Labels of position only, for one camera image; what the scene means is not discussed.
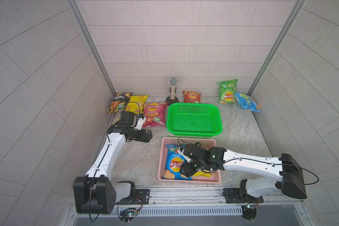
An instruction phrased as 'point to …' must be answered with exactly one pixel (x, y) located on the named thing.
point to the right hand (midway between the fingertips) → (183, 172)
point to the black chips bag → (118, 103)
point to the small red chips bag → (191, 97)
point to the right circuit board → (249, 212)
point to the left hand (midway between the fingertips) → (146, 132)
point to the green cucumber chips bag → (227, 89)
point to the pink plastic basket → (213, 165)
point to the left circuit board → (128, 214)
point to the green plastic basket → (194, 119)
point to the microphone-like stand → (172, 99)
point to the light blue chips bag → (247, 102)
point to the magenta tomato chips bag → (155, 113)
